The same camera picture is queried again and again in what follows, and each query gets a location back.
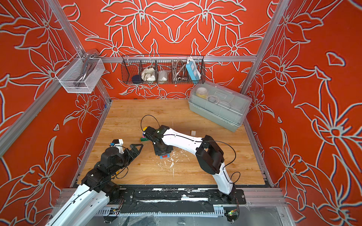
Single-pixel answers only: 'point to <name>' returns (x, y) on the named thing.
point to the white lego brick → (193, 133)
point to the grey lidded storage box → (225, 109)
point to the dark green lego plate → (143, 139)
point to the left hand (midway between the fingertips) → (140, 148)
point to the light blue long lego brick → (165, 156)
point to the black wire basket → (163, 69)
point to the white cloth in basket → (148, 74)
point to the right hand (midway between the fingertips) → (159, 154)
